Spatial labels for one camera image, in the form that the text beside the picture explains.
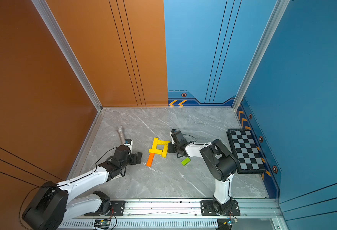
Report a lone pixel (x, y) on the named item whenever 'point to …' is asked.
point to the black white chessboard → (244, 148)
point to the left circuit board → (102, 224)
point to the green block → (185, 161)
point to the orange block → (150, 159)
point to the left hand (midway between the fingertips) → (136, 151)
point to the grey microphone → (120, 130)
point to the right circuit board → (225, 224)
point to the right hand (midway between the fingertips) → (169, 146)
